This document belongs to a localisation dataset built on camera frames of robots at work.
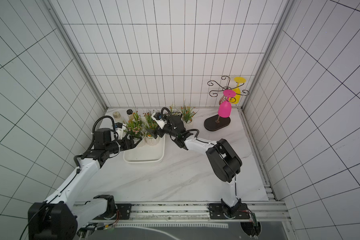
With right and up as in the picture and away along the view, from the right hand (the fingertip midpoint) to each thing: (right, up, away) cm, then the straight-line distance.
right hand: (155, 117), depth 86 cm
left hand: (-10, -14, -5) cm, 17 cm away
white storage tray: (-9, -23, +9) cm, 26 cm away
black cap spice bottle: (-22, +4, +19) cm, 29 cm away
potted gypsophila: (-13, -6, +6) cm, 15 cm away
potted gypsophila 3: (-4, -14, +5) cm, 15 cm away
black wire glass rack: (+42, -3, +21) cm, 47 cm away
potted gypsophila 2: (-6, -3, +14) cm, 16 cm away
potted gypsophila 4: (+19, +1, +13) cm, 23 cm away
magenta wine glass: (+43, +6, +7) cm, 44 cm away
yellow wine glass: (+45, +10, -6) cm, 47 cm away
